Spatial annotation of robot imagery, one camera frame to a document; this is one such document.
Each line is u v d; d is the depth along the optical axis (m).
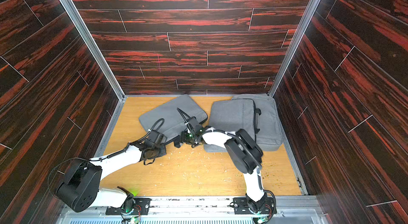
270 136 0.91
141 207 0.72
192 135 0.75
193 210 0.73
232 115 0.99
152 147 0.69
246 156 0.43
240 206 0.73
